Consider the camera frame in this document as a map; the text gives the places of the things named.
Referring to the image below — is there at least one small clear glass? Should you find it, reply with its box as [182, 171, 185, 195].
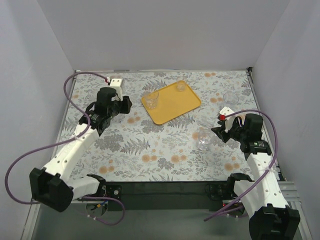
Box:
[176, 76, 187, 92]

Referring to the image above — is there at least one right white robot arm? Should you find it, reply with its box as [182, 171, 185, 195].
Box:
[211, 108, 301, 240]

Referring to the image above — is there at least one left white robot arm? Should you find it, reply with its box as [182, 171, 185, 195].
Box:
[29, 85, 132, 212]

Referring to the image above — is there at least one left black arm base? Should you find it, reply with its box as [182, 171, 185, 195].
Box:
[76, 184, 123, 218]

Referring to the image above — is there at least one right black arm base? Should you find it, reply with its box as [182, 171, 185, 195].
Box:
[204, 183, 248, 219]

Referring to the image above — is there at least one yellow plastic tray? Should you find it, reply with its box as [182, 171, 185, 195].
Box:
[141, 82, 202, 125]

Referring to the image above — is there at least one floral patterned table mat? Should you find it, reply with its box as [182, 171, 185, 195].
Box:
[70, 70, 257, 182]

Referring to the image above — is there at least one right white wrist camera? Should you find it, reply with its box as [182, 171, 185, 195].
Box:
[219, 106, 236, 133]

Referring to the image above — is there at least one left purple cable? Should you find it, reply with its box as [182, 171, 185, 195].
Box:
[4, 71, 126, 225]

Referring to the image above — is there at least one purple cable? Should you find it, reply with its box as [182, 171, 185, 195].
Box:
[204, 109, 278, 222]
[4, 71, 126, 225]

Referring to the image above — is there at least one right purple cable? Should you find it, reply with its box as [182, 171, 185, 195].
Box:
[204, 109, 278, 222]

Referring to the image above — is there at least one aluminium frame rail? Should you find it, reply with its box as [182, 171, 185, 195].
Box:
[32, 181, 301, 205]

